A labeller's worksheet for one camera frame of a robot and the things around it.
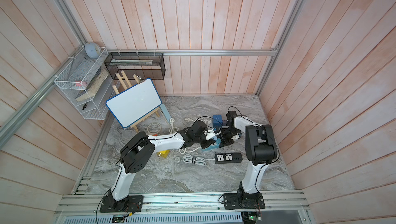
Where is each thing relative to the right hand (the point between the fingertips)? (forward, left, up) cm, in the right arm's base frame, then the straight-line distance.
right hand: (217, 138), depth 96 cm
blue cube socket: (+16, -1, -2) cm, 16 cm away
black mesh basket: (+27, +43, +35) cm, 62 cm away
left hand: (-3, +3, +4) cm, 6 cm away
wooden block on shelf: (+11, +67, +33) cm, 76 cm away
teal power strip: (-6, +2, +3) cm, 7 cm away
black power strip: (-14, -3, +2) cm, 14 cm away
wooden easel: (+17, +53, +32) cm, 64 cm away
